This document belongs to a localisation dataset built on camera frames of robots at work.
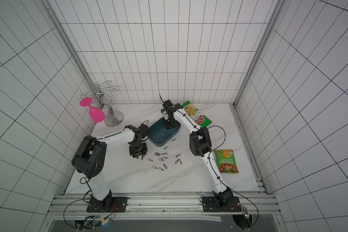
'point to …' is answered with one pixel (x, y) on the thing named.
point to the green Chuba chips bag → (201, 120)
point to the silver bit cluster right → (165, 153)
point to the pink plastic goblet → (97, 115)
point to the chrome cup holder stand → (112, 118)
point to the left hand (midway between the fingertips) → (140, 157)
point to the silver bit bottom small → (166, 166)
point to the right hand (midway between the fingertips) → (164, 126)
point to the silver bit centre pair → (162, 158)
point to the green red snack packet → (226, 161)
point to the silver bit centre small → (150, 160)
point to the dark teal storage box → (159, 135)
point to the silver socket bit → (142, 157)
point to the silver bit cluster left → (157, 154)
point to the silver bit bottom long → (156, 167)
